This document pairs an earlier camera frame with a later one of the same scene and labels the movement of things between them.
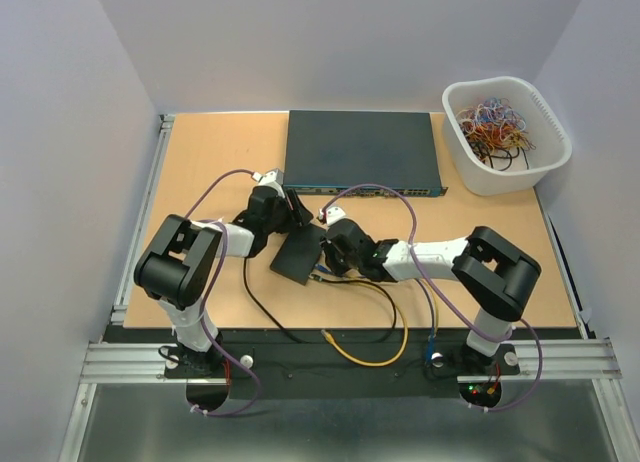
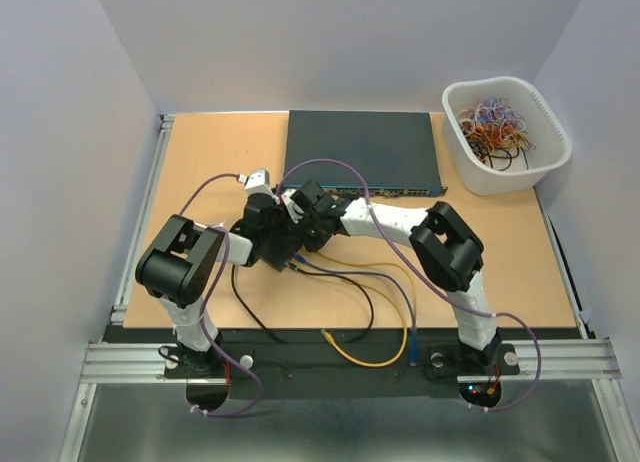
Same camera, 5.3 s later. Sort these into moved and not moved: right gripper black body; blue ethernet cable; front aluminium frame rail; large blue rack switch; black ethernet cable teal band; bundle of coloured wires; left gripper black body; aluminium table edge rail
Moved: right gripper black body; black ethernet cable teal band; blue ethernet cable
Not moved: large blue rack switch; front aluminium frame rail; left gripper black body; bundle of coloured wires; aluminium table edge rail
